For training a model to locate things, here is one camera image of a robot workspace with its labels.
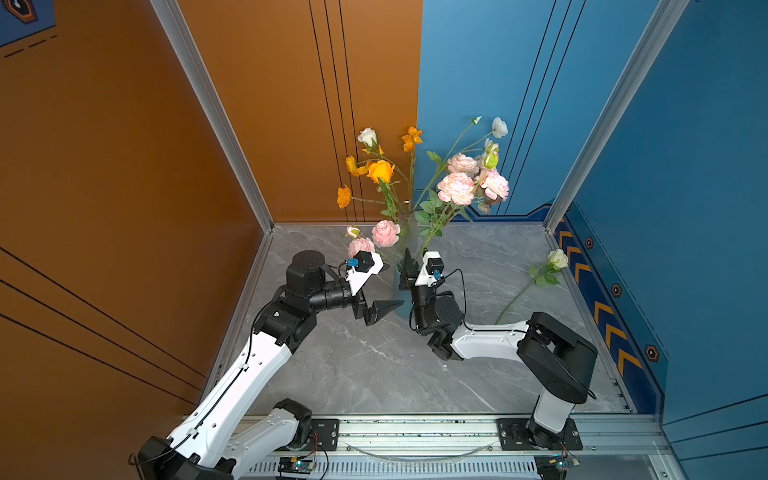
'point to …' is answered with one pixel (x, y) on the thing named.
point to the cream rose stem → (543, 275)
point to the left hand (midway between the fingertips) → (392, 280)
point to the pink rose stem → (380, 254)
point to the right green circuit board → (551, 463)
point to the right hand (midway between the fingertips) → (413, 250)
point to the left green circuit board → (296, 465)
